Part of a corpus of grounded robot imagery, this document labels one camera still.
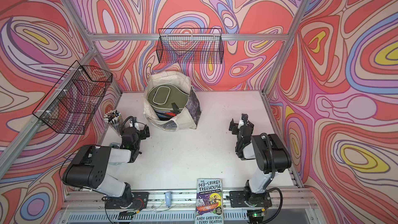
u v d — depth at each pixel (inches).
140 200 28.5
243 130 27.8
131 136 28.2
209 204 27.7
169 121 31.1
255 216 27.7
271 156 17.9
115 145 37.0
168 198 28.4
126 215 28.2
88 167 18.1
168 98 34.8
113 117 33.5
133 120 30.3
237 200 28.8
